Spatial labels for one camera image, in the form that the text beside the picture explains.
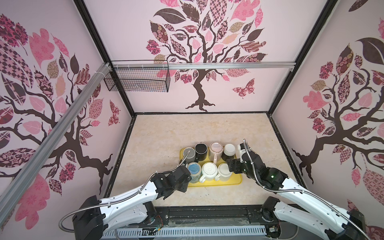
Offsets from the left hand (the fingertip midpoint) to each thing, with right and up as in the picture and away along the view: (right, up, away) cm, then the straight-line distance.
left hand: (183, 183), depth 80 cm
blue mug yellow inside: (+7, +8, -2) cm, 11 cm away
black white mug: (+26, +16, +7) cm, 32 cm away
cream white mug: (+22, +6, 0) cm, 23 cm away
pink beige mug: (+19, +18, +5) cm, 26 cm away
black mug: (+10, +17, +8) cm, 21 cm away
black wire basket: (-42, +70, +42) cm, 92 cm away
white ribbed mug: (+14, +6, 0) cm, 16 cm away
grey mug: (+4, +14, +3) cm, 15 cm away
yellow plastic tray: (+31, +1, +5) cm, 31 cm away
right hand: (+26, +14, -2) cm, 30 cm away
